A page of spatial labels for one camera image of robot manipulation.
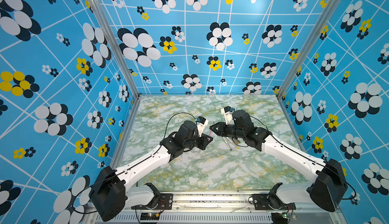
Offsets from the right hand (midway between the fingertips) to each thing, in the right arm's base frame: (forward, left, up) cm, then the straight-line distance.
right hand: (212, 127), depth 77 cm
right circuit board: (-35, -32, -21) cm, 52 cm away
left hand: (-5, 0, -3) cm, 5 cm away
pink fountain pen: (-3, +1, 0) cm, 3 cm away
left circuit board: (-36, +30, -23) cm, 52 cm away
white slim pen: (+1, -11, -22) cm, 24 cm away
